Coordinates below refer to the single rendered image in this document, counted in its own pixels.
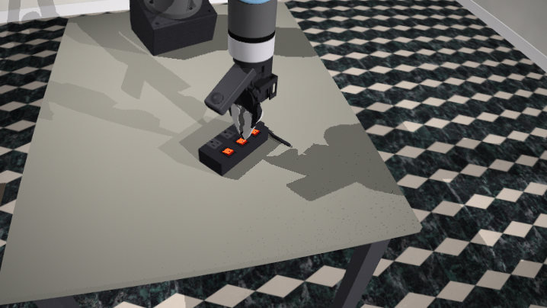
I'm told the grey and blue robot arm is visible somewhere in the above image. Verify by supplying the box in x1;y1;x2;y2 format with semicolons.
143;0;277;115

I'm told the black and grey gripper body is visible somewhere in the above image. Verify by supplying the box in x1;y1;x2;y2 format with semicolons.
233;56;278;111

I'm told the black power strip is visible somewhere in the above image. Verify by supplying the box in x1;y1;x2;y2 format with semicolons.
198;121;291;176

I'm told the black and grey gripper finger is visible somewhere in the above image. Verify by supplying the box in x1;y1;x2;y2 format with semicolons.
229;102;246;139
242;99;264;140

